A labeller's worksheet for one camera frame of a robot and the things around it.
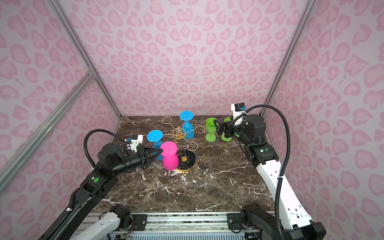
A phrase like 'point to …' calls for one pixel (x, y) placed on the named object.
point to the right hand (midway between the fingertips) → (223, 118)
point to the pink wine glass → (170, 159)
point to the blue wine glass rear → (187, 128)
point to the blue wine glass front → (155, 136)
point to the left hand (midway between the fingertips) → (162, 149)
